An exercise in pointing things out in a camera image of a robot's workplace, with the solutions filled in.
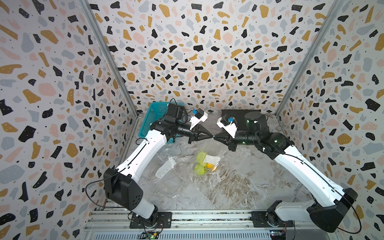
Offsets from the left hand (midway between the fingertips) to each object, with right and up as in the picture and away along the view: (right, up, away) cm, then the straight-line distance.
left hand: (212, 136), depth 66 cm
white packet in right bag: (+1, -12, +11) cm, 17 cm away
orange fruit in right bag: (0, -17, +17) cm, 25 cm away
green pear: (-6, -19, +17) cm, 26 cm away
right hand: (+2, 0, +1) cm, 2 cm away
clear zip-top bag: (-25, -25, +21) cm, 41 cm away
